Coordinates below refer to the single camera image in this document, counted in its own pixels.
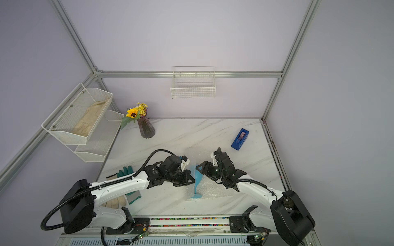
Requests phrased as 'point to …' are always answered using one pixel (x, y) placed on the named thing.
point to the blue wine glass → (198, 176)
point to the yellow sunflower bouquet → (133, 114)
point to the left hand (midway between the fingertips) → (194, 183)
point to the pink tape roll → (242, 135)
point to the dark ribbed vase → (146, 127)
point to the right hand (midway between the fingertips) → (200, 171)
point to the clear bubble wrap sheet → (210, 188)
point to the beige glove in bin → (86, 122)
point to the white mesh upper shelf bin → (73, 121)
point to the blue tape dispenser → (240, 139)
